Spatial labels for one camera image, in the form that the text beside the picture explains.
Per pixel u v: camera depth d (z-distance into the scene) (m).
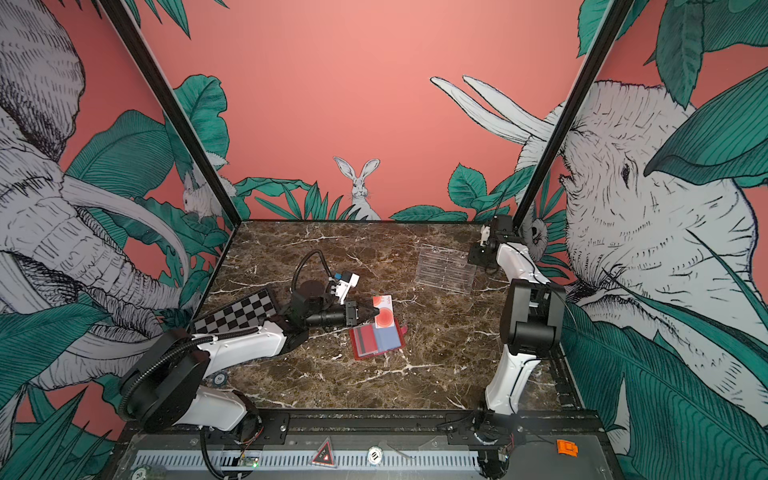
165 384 0.43
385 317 0.80
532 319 0.52
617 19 0.70
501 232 0.77
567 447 0.70
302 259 1.11
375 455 0.70
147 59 0.77
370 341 0.89
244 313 0.91
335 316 0.72
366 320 0.76
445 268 1.01
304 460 0.70
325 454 0.70
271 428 0.74
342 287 0.76
